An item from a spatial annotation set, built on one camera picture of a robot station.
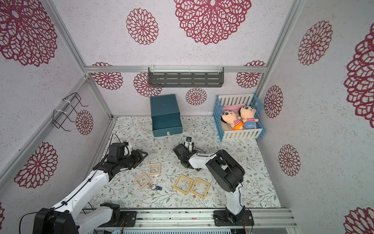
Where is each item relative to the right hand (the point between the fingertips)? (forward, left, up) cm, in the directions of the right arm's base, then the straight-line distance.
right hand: (190, 151), depth 99 cm
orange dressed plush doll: (+21, -28, +11) cm, 37 cm away
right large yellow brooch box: (-24, -7, -2) cm, 25 cm away
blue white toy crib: (+12, -24, +6) cm, 28 cm away
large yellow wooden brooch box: (-22, +3, -1) cm, 22 cm away
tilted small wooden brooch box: (-21, +28, -1) cm, 35 cm away
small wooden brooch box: (-13, +22, -1) cm, 25 cm away
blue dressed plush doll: (+24, -41, +13) cm, 49 cm away
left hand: (-11, +25, +12) cm, 30 cm away
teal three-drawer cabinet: (+15, +16, +20) cm, 29 cm away
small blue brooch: (-25, +17, +1) cm, 30 cm away
